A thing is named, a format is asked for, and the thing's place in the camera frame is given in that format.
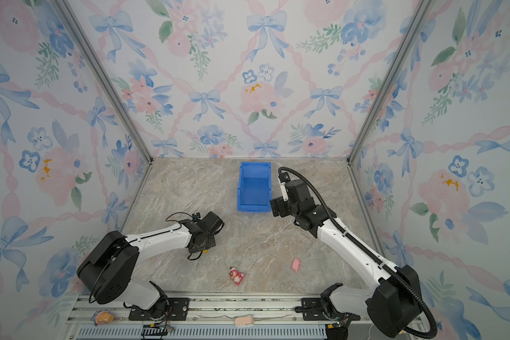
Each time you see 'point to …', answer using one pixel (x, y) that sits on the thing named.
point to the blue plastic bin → (255, 187)
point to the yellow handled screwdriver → (205, 251)
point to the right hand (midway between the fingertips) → (283, 195)
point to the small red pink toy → (236, 275)
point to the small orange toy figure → (104, 316)
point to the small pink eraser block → (296, 264)
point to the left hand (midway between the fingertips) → (208, 241)
